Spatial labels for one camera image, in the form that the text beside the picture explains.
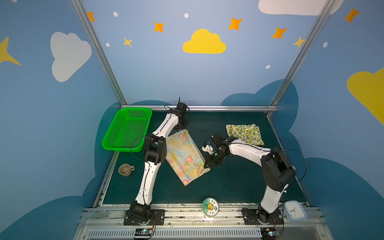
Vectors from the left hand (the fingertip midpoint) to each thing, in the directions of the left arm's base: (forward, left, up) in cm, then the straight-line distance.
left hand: (186, 126), depth 105 cm
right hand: (-30, -13, -1) cm, 32 cm away
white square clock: (-52, -57, -4) cm, 78 cm away
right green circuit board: (-62, -43, -7) cm, 75 cm away
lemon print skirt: (-2, -47, -4) cm, 47 cm away
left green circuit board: (-62, +18, -6) cm, 65 cm away
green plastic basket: (+2, +45, -10) cm, 46 cm away
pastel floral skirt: (-21, 0, -5) cm, 22 cm away
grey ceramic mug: (-31, +35, -4) cm, 47 cm away
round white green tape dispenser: (-52, -14, +2) cm, 54 cm away
